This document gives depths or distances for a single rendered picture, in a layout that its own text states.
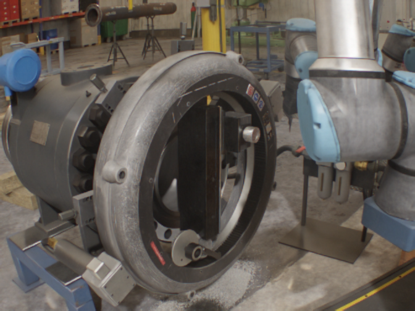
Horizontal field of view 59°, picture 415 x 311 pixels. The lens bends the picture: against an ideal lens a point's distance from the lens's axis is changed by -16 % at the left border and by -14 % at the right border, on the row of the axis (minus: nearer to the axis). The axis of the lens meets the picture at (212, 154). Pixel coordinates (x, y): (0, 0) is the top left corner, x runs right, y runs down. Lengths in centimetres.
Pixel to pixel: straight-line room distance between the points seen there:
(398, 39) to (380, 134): 74
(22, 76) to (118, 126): 66
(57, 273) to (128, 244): 53
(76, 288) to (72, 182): 37
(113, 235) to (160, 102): 35
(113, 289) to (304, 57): 75
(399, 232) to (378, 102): 26
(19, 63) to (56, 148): 39
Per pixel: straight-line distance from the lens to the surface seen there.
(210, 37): 486
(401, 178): 83
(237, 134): 116
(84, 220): 110
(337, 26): 73
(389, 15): 754
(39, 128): 151
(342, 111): 70
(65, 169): 134
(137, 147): 100
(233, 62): 125
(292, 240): 210
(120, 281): 112
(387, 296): 127
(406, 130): 75
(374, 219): 88
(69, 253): 124
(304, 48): 104
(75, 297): 147
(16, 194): 276
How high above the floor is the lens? 110
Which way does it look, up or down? 20 degrees down
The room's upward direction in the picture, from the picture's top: 2 degrees counter-clockwise
